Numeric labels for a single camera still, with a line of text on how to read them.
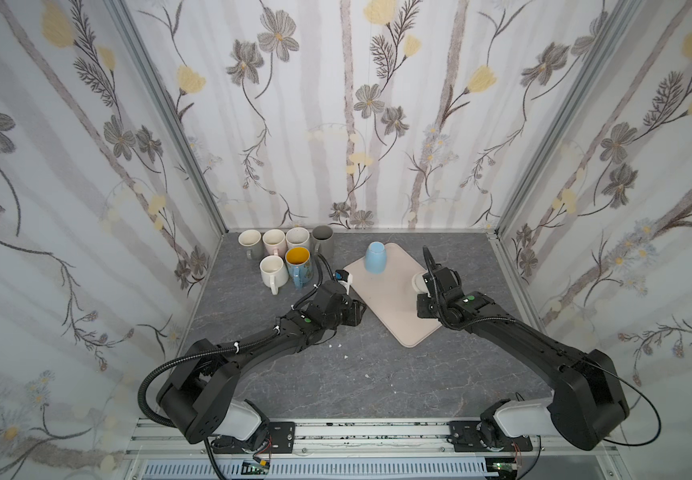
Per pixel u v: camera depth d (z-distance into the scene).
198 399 0.42
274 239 1.08
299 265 0.95
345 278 0.77
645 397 0.40
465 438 0.73
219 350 0.47
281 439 0.73
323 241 1.05
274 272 1.00
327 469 0.70
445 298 0.65
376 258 1.02
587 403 0.41
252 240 1.07
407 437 0.75
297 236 1.11
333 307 0.65
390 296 1.02
